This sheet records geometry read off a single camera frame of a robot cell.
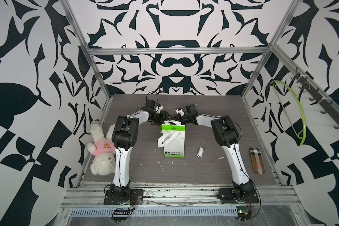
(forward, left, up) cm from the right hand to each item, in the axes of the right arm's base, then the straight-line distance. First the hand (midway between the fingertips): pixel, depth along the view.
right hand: (169, 121), depth 101 cm
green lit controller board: (-53, -37, -5) cm, 65 cm away
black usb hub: (-52, +24, -5) cm, 58 cm away
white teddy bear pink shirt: (-24, +37, +6) cm, 44 cm away
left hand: (+3, 0, 0) cm, 3 cm away
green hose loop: (-26, -63, +23) cm, 72 cm away
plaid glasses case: (-28, -52, -1) cm, 59 cm away
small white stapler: (-23, -19, -1) cm, 30 cm away
